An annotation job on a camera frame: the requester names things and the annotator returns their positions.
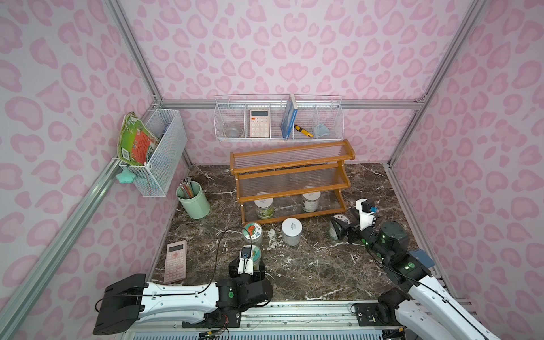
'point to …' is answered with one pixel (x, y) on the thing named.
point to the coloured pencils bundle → (187, 188)
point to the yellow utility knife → (302, 131)
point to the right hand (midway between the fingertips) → (341, 213)
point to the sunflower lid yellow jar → (256, 255)
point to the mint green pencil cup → (197, 206)
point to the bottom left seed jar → (265, 210)
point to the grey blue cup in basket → (324, 131)
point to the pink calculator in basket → (259, 123)
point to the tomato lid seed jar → (256, 231)
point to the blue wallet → (421, 256)
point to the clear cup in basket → (233, 132)
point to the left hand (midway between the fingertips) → (254, 258)
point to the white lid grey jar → (292, 231)
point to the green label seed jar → (338, 225)
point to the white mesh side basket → (154, 178)
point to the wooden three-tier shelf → (280, 172)
